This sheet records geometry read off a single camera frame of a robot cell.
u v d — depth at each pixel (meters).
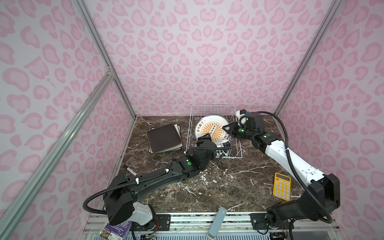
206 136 0.73
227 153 0.63
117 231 0.69
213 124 0.82
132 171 0.90
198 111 1.16
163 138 1.04
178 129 1.09
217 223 0.73
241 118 0.69
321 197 0.41
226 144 0.64
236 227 0.72
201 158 0.55
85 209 0.40
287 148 0.51
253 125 0.60
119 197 0.40
